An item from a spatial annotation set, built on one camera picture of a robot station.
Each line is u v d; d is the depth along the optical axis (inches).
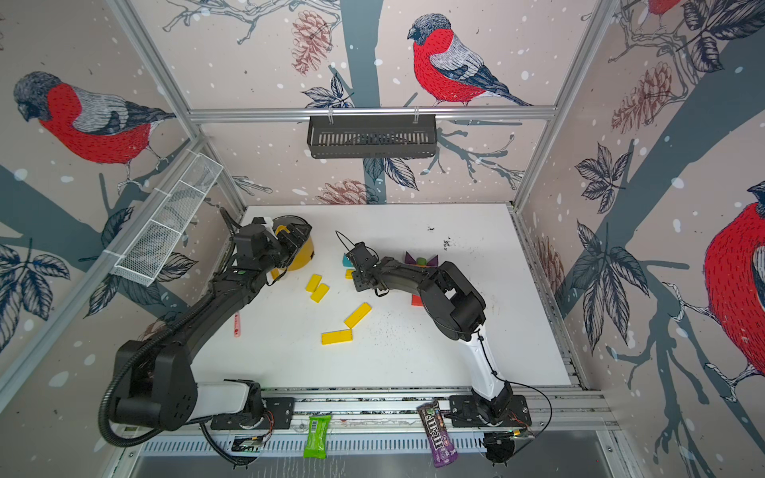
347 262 40.5
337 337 33.7
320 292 37.8
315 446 26.9
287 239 29.5
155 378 16.2
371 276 28.6
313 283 38.8
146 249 31.5
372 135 42.0
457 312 21.1
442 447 26.9
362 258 30.9
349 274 39.5
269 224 31.2
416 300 36.7
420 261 40.8
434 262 39.9
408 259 39.9
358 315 35.6
